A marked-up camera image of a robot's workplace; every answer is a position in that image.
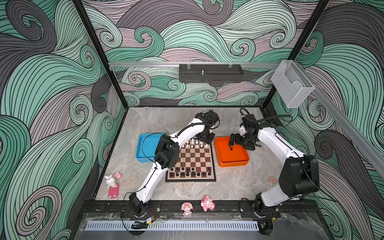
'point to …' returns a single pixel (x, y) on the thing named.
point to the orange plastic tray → (230, 156)
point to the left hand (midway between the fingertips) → (208, 141)
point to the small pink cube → (118, 175)
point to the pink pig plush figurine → (207, 203)
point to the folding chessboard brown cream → (196, 163)
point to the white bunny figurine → (110, 181)
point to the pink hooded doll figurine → (187, 207)
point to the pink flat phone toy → (113, 192)
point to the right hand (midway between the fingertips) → (236, 145)
